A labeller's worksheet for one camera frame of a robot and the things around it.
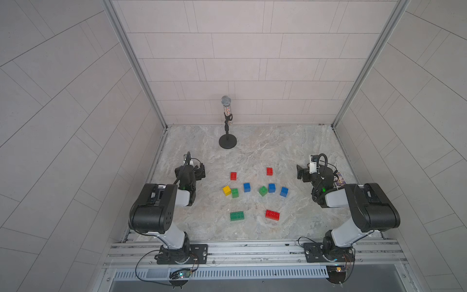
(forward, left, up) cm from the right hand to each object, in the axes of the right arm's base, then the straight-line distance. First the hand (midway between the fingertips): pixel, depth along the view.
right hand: (306, 162), depth 95 cm
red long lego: (-25, +22, -3) cm, 33 cm away
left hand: (+4, +59, +2) cm, 59 cm away
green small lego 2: (-14, +24, -1) cm, 28 cm away
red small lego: (-4, +38, -2) cm, 39 cm away
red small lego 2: (-2, +19, -3) cm, 20 cm away
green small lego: (-14, +38, -1) cm, 40 cm away
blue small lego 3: (-15, +14, -2) cm, 21 cm away
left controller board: (-45, +59, 0) cm, 74 cm away
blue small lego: (-12, +32, 0) cm, 34 cm away
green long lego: (-24, +38, -3) cm, 45 cm away
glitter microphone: (+18, +40, +28) cm, 52 cm away
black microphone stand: (+19, +42, -1) cm, 46 cm away
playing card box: (-10, -16, -3) cm, 19 cm away
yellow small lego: (-13, +42, 0) cm, 44 cm away
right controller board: (-47, +1, -6) cm, 47 cm away
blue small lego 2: (-12, +20, -2) cm, 23 cm away
